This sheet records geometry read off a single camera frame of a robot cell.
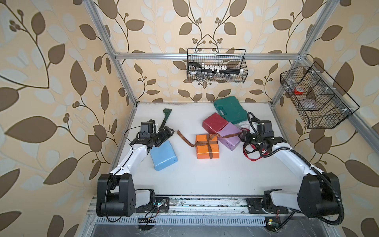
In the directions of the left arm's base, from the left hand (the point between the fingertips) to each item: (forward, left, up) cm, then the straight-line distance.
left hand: (168, 132), depth 86 cm
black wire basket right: (+5, -79, +21) cm, 82 cm away
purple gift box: (-2, -39, -8) cm, 40 cm away
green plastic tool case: (+29, -45, -10) cm, 55 cm away
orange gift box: (-5, -24, -7) cm, 25 cm away
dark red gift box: (+13, -29, -7) cm, 33 cm away
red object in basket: (+16, -74, +20) cm, 78 cm away
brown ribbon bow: (-2, -25, -6) cm, 26 cm away
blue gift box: (-11, +3, -8) cm, 14 cm away
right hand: (0, -45, -3) cm, 45 cm away
